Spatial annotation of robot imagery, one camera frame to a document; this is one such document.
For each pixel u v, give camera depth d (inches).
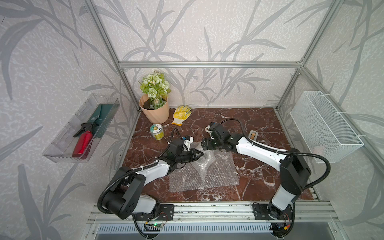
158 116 40.1
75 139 25.2
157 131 37.9
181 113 45.6
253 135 38.9
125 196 16.7
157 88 37.8
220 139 25.6
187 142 31.8
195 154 31.4
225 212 29.6
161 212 28.5
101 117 27.9
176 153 27.2
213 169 34.4
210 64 37.8
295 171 17.7
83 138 23.6
